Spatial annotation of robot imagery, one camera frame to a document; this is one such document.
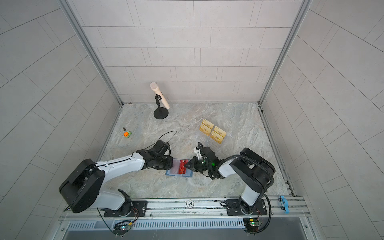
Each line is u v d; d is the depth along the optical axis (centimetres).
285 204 70
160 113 108
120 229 65
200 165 75
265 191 49
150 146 69
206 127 93
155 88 90
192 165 75
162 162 72
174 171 82
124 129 99
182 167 83
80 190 41
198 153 81
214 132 91
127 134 96
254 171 46
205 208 72
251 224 68
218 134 89
